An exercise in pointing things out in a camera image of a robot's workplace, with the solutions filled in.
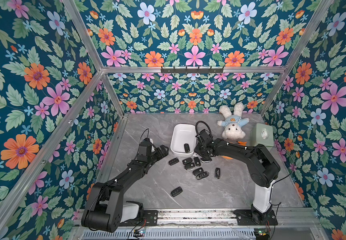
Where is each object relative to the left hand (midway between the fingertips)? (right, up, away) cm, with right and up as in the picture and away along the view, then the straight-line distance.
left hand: (166, 149), depth 89 cm
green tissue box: (+64, +9, +9) cm, 65 cm away
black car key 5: (+20, -13, 0) cm, 24 cm away
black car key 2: (+4, -8, +4) cm, 10 cm away
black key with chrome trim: (+22, -15, -3) cm, 27 cm away
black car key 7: (+14, -10, +2) cm, 18 cm away
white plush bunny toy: (+45, +16, +12) cm, 49 cm away
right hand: (+19, -1, +6) cm, 20 cm away
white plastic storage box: (+10, +9, +18) cm, 22 cm away
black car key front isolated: (+7, -22, -7) cm, 24 cm away
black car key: (+13, 0, +10) cm, 16 cm away
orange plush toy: (+49, +3, +12) cm, 51 cm away
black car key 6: (+31, -14, -1) cm, 34 cm away
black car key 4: (+19, -8, +4) cm, 21 cm away
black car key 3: (+14, -8, +5) cm, 16 cm away
